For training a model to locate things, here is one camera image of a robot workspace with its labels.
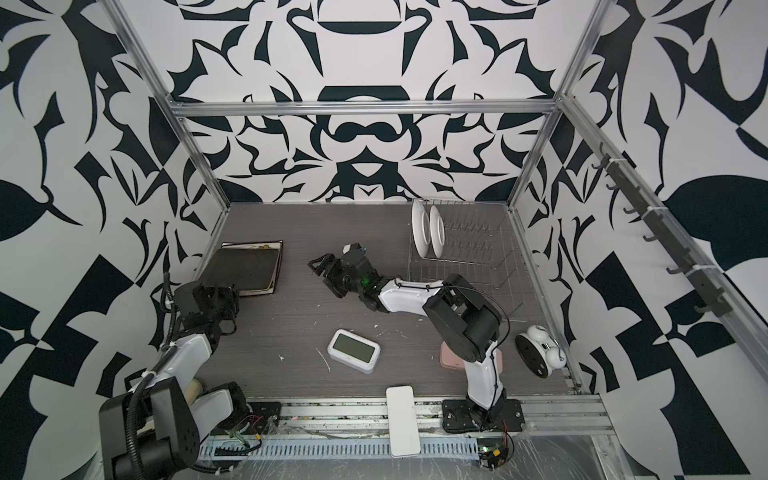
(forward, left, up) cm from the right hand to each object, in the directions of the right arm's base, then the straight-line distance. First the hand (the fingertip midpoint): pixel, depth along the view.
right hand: (312, 270), depth 84 cm
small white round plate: (+16, -31, -2) cm, 35 cm away
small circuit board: (-41, -45, -16) cm, 63 cm away
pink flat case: (-21, -37, -13) cm, 45 cm away
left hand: (0, +22, -2) cm, 22 cm away
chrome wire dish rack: (+15, -51, -9) cm, 54 cm away
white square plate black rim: (+4, +33, -8) cm, 34 cm away
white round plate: (+16, -37, -3) cm, 40 cm away
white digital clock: (-19, -11, -12) cm, 25 cm away
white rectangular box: (-37, -24, -10) cm, 45 cm away
